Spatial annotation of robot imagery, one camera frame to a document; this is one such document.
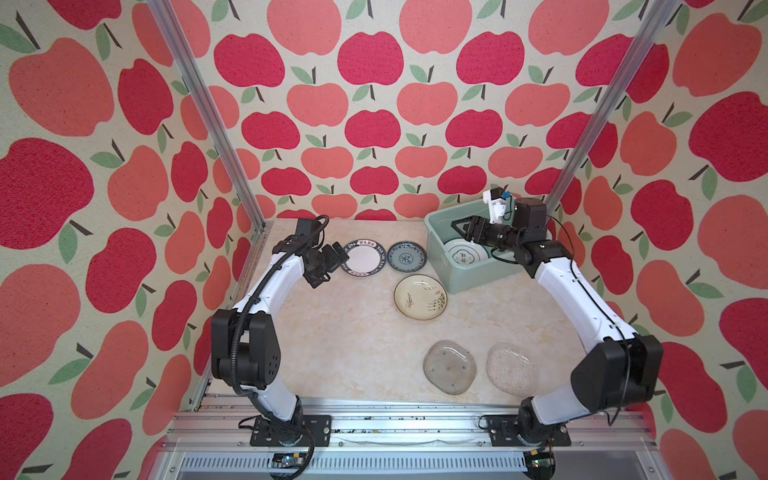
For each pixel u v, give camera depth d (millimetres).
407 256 1112
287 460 718
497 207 719
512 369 846
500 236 681
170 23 706
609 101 847
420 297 990
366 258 1117
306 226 703
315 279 815
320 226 708
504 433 733
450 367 842
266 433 734
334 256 815
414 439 736
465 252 1077
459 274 887
